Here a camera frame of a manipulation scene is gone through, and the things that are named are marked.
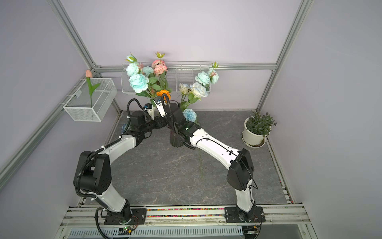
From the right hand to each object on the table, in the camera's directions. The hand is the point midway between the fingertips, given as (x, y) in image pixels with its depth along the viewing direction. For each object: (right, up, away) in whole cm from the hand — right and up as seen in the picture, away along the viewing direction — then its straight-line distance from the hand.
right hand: (160, 107), depth 74 cm
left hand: (+1, -4, +14) cm, 15 cm away
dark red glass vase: (+8, -16, +1) cm, 18 cm away
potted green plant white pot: (+55, -11, +14) cm, 57 cm away
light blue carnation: (+15, -4, -2) cm, 16 cm away
